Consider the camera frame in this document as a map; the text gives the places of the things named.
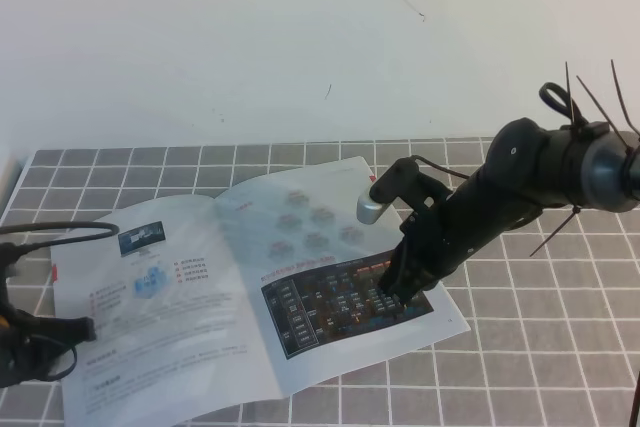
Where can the grey checkered tablecloth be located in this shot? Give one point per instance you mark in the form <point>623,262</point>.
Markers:
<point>553,308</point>

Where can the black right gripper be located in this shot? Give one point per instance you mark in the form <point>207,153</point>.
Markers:
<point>417,263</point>

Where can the white logistics brochure book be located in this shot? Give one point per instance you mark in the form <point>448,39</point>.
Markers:
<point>202,303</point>

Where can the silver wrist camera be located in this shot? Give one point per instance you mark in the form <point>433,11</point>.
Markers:
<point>372,204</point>

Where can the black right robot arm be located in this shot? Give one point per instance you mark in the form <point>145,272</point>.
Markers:
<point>527,170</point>

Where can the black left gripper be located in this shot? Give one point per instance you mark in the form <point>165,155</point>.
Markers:
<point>27,341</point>

